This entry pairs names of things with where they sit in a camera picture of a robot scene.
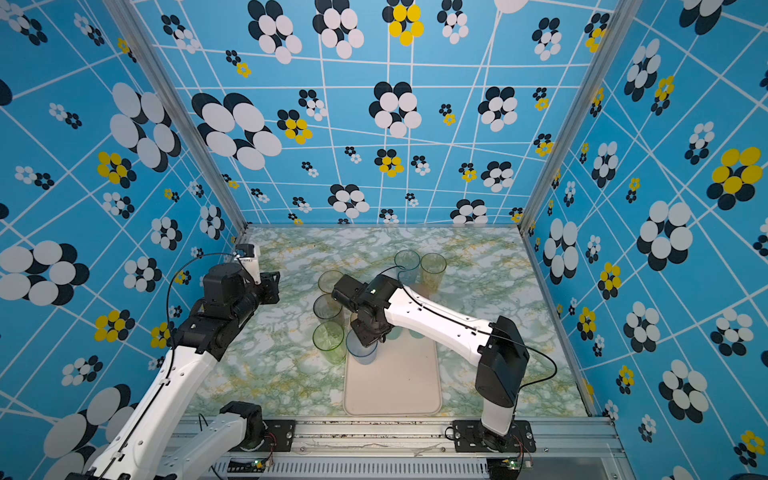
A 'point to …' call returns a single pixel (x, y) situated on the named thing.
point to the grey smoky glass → (326, 309)
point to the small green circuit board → (246, 465)
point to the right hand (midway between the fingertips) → (373, 333)
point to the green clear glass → (329, 337)
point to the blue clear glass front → (362, 354)
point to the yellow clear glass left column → (328, 279)
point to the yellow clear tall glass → (432, 270)
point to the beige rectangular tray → (405, 380)
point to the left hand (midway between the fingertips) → (275, 272)
